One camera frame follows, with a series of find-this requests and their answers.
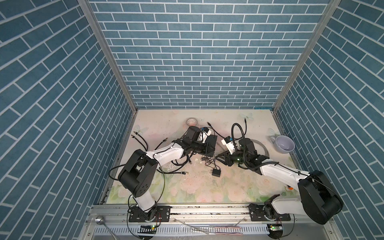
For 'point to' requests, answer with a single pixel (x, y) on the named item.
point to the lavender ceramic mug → (283, 144)
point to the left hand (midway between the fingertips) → (214, 149)
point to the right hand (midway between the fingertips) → (216, 155)
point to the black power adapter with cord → (216, 172)
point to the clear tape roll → (192, 121)
